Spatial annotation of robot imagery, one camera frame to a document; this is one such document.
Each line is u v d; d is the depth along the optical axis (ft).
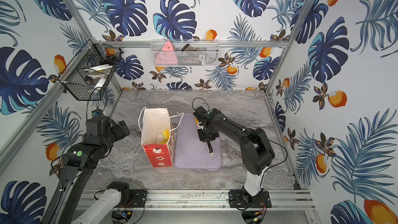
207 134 2.46
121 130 2.07
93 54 3.01
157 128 3.02
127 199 2.23
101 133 1.66
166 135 2.90
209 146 2.67
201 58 3.02
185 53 3.03
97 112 1.94
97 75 2.67
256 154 1.55
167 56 2.95
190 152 2.93
